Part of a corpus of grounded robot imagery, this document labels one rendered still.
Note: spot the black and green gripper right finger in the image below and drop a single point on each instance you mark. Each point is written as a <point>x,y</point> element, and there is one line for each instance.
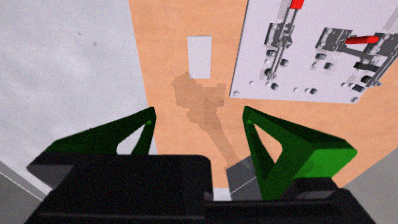
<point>306,153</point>

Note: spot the white fixture plate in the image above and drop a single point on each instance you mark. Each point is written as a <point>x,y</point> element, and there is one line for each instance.
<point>365,17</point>

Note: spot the black toggle clamp with red handle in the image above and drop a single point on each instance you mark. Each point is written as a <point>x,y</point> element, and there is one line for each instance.
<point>277,31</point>

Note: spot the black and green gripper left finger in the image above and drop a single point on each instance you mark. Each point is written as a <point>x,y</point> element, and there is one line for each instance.
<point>105,138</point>

